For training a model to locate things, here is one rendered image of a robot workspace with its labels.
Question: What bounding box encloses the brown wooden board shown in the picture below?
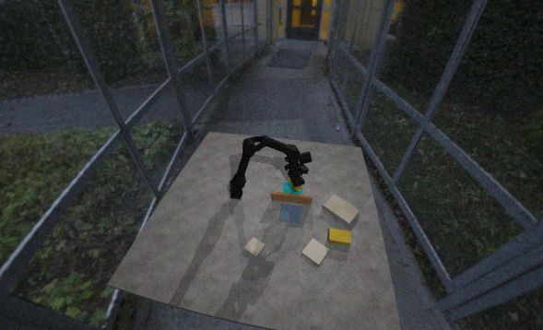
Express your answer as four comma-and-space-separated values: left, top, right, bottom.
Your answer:
272, 192, 313, 205

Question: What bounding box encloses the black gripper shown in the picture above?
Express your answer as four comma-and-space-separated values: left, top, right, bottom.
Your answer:
285, 164, 305, 187

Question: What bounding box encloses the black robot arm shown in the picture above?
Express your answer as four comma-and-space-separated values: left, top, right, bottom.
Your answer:
230, 136, 313, 200

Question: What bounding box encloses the yellow rectangular block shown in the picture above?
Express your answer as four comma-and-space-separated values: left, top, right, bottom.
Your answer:
328, 228, 351, 246

